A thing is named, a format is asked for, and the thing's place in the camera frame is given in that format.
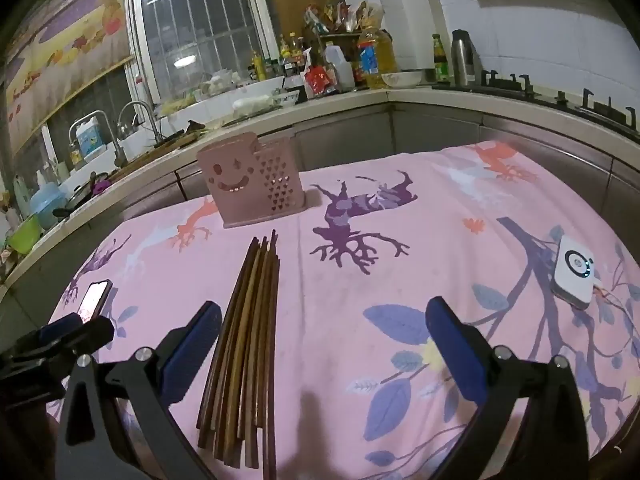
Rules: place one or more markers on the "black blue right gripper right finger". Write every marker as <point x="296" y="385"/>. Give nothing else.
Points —
<point x="552" y="440"/>

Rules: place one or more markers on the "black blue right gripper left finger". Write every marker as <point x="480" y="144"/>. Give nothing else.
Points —
<point x="93" y="441"/>

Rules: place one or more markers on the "chrome kitchen faucet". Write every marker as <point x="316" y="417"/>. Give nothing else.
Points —
<point x="142" y="115"/>

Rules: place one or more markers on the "barred kitchen window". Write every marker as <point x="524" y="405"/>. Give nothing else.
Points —
<point x="182" y="43"/>

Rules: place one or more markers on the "brown wooden chopstick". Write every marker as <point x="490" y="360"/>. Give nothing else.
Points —
<point x="239" y="357"/>
<point x="268" y="433"/>
<point x="206" y="408"/>
<point x="207" y="438"/>
<point x="256" y="358"/>

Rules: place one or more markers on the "smartphone with lit screen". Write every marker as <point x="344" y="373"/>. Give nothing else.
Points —
<point x="93" y="302"/>

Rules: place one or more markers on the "brown wooden chopstick leftmost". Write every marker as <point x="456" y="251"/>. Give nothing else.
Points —
<point x="206" y="408"/>

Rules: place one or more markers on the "green plastic bowl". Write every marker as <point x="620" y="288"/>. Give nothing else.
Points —
<point x="24" y="238"/>

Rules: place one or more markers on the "white power bank device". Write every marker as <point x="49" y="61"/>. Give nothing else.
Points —
<point x="573" y="273"/>

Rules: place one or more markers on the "light blue plastic container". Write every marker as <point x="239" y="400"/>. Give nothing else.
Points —
<point x="44" y="202"/>

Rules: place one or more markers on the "pink patterned tablecloth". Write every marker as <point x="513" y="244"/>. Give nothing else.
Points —
<point x="361" y="391"/>

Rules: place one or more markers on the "brown wooden chopstick rightmost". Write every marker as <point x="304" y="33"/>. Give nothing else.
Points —
<point x="268" y="433"/>

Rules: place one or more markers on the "brown wooden chopstick middle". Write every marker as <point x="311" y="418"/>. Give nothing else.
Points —
<point x="239" y="357"/>

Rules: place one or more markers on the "blue white detergent jug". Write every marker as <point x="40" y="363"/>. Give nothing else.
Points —
<point x="88" y="135"/>

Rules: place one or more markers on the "pink smiley utensil holder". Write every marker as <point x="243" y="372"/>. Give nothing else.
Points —
<point x="252" y="181"/>

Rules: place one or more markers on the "black gas stove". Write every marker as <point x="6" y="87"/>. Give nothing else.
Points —
<point x="519" y="88"/>

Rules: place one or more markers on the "steel thermos kettle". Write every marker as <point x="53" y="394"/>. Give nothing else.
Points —
<point x="467" y="65"/>

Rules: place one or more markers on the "white ceramic bowl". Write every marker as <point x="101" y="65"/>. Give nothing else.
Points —
<point x="403" y="80"/>

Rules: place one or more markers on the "dark green glass bottle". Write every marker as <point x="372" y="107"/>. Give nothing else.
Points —
<point x="440" y="60"/>

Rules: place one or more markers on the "yellow sauce bottle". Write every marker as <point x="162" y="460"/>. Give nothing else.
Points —
<point x="259" y="66"/>

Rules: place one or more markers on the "red snack packet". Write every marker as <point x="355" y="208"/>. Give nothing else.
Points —
<point x="319" y="81"/>

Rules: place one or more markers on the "large yellow cooking oil bottle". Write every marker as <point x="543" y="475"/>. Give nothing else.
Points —
<point x="376" y="54"/>

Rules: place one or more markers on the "white plastic jug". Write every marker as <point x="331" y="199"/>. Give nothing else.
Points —
<point x="342" y="68"/>

